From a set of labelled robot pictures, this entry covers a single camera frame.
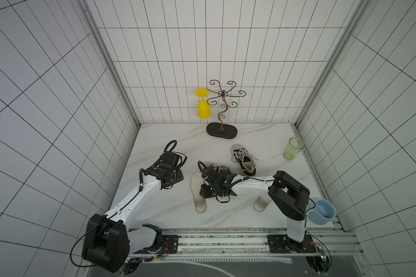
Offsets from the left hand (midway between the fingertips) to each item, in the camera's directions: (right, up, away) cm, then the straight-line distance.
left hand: (175, 179), depth 84 cm
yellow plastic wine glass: (+14, +37, +12) cm, 41 cm away
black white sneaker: (+36, +9, +8) cm, 38 cm away
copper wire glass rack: (+23, +26, +30) cm, 46 cm away
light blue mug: (+72, -15, -3) cm, 74 cm away
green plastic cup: (+63, +16, +8) cm, 66 cm away
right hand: (+12, -6, +5) cm, 15 cm away
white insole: (+10, -4, +7) cm, 13 cm away
